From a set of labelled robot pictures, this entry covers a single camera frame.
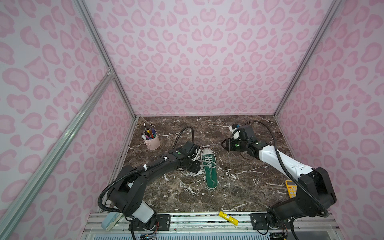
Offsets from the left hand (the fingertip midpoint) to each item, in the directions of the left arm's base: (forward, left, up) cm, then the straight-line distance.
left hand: (198, 165), depth 86 cm
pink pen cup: (+16, +28, 0) cm, 32 cm away
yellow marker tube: (-27, -16, -4) cm, 31 cm away
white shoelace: (+3, -6, -3) cm, 7 cm away
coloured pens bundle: (+19, +30, +5) cm, 36 cm away
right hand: (+9, -16, +9) cm, 20 cm away
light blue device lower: (-26, +42, -2) cm, 49 cm away
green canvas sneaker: (-4, -7, -3) cm, 9 cm away
